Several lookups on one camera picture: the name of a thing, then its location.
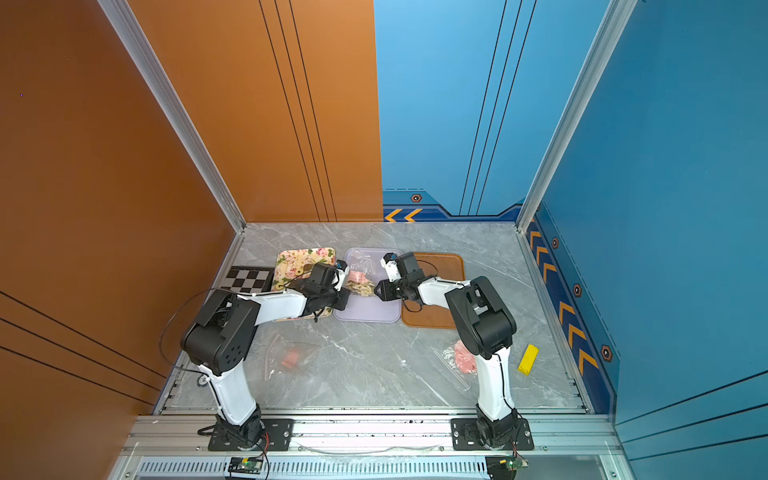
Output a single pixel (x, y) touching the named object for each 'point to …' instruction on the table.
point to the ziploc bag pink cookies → (461, 361)
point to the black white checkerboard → (249, 279)
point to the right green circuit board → (504, 467)
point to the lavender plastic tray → (372, 308)
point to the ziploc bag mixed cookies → (361, 273)
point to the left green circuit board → (245, 465)
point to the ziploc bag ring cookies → (284, 357)
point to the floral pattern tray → (297, 264)
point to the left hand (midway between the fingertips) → (348, 289)
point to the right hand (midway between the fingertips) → (380, 289)
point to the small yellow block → (528, 359)
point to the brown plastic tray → (447, 266)
